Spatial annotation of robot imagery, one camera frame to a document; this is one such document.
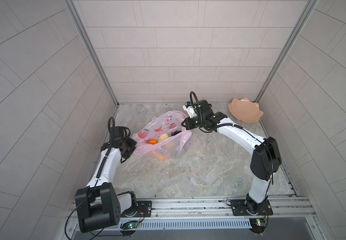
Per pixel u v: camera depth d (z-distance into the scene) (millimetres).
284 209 720
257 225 679
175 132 933
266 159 500
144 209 719
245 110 1090
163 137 913
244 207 706
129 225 648
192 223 679
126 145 740
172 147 826
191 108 754
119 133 648
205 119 650
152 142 887
